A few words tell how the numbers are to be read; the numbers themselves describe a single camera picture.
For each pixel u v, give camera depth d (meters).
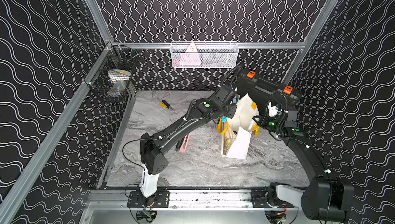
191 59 0.90
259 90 0.92
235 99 0.57
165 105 1.13
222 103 0.55
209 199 0.75
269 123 0.71
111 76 0.80
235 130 0.75
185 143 0.92
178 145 0.92
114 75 0.80
